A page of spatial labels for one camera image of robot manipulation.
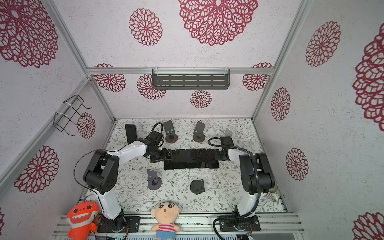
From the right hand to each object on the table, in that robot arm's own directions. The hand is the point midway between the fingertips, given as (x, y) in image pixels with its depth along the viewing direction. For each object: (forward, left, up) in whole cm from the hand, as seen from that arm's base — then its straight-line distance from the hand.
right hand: (219, 153), depth 100 cm
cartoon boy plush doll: (-39, +29, +8) cm, 49 cm away
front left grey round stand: (-23, +38, +4) cm, 45 cm away
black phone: (-7, +33, -1) cm, 33 cm away
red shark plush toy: (-43, +68, +9) cm, 81 cm away
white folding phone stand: (+13, -6, +6) cm, 16 cm away
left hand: (-8, +34, +2) cm, 35 cm away
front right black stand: (-25, +14, +5) cm, 29 cm away
